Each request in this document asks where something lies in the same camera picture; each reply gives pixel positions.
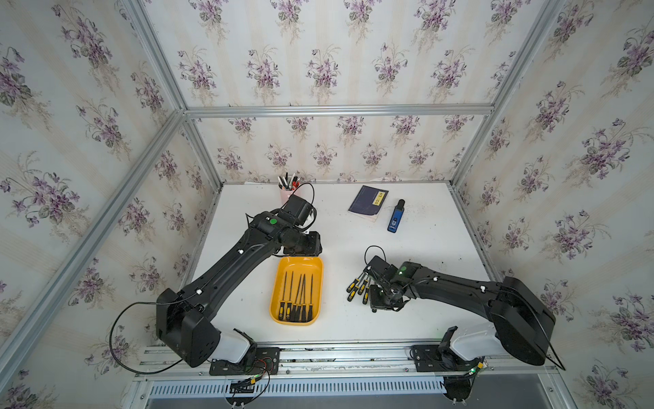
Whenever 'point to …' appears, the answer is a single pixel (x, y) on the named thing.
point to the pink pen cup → (287, 184)
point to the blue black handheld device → (396, 216)
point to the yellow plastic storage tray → (306, 265)
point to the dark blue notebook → (368, 203)
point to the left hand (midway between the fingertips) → (320, 251)
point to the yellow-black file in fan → (365, 298)
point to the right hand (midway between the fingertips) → (375, 306)
